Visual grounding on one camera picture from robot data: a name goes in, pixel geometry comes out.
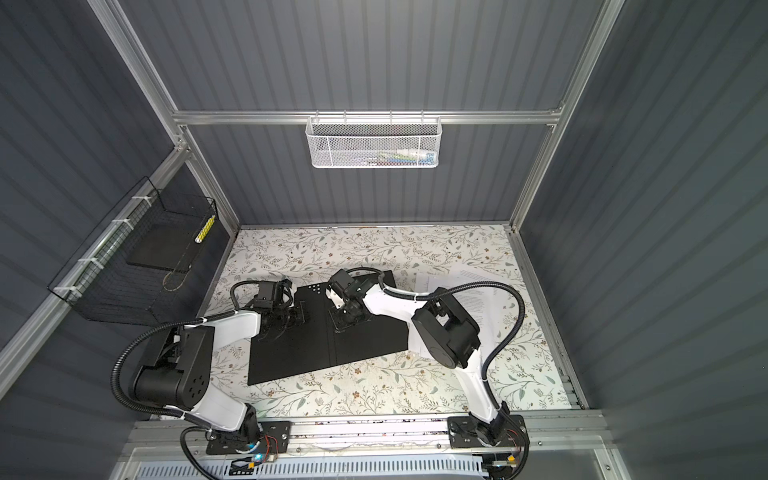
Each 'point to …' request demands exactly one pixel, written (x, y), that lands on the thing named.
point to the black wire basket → (103, 287)
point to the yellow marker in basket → (204, 230)
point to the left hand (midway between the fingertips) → (308, 314)
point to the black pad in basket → (166, 245)
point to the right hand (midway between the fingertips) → (337, 327)
